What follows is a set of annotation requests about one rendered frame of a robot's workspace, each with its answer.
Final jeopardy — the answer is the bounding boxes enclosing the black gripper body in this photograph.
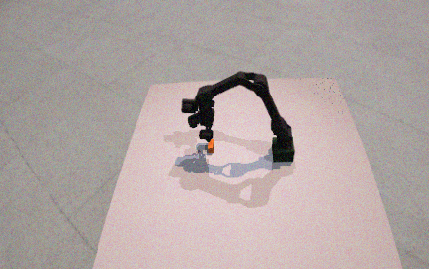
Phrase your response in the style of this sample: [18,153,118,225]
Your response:
[199,108,215,139]

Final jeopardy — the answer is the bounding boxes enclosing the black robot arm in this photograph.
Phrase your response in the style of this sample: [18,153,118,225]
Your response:
[181,71,292,150]

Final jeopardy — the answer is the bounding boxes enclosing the orange block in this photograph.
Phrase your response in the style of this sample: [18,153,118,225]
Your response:
[208,139,215,153]

